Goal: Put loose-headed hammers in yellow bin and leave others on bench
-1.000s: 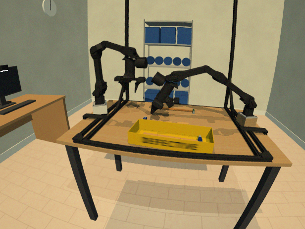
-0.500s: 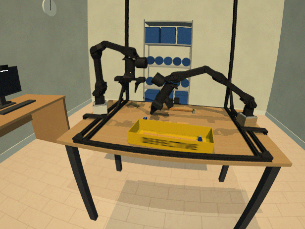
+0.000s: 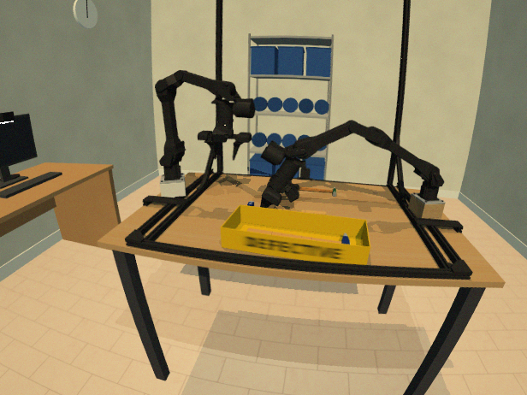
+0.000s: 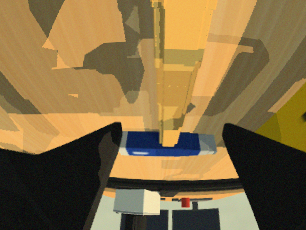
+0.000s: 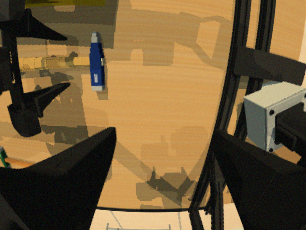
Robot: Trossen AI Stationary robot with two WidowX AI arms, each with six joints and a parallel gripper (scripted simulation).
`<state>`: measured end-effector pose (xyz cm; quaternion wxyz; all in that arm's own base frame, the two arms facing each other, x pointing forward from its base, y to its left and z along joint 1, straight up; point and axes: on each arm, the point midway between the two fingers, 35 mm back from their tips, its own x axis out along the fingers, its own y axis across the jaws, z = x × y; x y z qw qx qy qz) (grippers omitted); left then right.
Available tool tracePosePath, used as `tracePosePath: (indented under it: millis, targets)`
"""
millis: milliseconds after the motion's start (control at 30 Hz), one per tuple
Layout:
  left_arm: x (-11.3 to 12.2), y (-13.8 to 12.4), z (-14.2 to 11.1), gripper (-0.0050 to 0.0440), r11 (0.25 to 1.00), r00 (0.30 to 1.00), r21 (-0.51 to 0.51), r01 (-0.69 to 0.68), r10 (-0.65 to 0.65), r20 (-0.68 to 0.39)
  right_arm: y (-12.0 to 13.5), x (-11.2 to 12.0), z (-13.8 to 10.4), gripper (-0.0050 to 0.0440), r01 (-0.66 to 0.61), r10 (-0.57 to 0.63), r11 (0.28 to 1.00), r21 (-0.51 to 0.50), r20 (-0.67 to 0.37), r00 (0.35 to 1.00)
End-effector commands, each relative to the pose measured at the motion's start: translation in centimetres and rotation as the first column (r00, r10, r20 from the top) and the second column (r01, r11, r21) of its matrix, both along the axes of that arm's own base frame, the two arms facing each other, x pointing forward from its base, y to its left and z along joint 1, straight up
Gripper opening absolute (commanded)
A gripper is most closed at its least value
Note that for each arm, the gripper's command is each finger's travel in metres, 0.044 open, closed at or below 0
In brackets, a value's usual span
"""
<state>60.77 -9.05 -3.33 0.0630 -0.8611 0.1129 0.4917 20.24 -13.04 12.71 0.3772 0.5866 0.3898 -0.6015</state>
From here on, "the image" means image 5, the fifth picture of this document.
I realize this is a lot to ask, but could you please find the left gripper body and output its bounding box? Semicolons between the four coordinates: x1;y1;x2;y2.
0;0;42;137

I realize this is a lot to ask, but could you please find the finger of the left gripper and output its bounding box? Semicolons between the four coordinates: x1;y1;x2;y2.
24;83;71;118
16;8;67;41

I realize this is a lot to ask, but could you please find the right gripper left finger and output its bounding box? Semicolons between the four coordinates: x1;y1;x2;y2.
0;127;117;230

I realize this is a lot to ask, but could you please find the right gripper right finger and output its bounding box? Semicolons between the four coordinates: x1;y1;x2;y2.
211;130;306;230

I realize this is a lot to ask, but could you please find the yellow bin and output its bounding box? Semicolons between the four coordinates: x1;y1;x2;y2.
25;0;105;8

